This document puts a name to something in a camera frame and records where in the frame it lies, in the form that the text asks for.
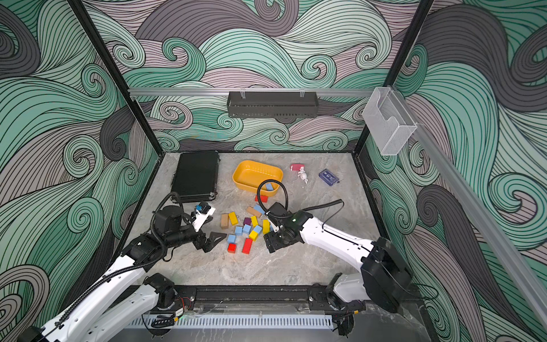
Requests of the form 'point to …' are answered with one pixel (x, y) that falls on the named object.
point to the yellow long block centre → (266, 226)
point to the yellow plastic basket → (248, 175)
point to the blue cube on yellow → (258, 229)
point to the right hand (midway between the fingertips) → (273, 244)
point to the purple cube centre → (247, 221)
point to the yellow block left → (233, 218)
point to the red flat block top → (263, 198)
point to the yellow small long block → (254, 221)
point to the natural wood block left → (224, 221)
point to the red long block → (247, 246)
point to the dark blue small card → (328, 177)
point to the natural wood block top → (251, 211)
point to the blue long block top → (259, 209)
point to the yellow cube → (253, 236)
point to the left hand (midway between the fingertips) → (218, 224)
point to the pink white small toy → (300, 168)
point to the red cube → (232, 248)
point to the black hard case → (196, 176)
